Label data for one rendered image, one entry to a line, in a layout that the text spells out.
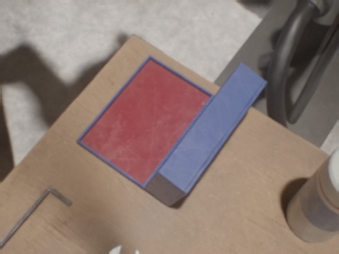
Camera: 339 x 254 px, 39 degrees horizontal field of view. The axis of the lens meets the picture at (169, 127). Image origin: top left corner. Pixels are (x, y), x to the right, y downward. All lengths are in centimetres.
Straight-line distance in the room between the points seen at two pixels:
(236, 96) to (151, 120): 15
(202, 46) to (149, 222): 74
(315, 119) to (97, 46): 58
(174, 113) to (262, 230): 19
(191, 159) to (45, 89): 78
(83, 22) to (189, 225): 83
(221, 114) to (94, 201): 20
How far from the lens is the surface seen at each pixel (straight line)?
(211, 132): 51
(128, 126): 64
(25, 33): 134
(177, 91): 66
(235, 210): 61
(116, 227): 60
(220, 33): 129
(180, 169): 50
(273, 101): 79
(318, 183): 49
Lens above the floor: 106
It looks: 66 degrees down
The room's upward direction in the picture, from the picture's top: straight up
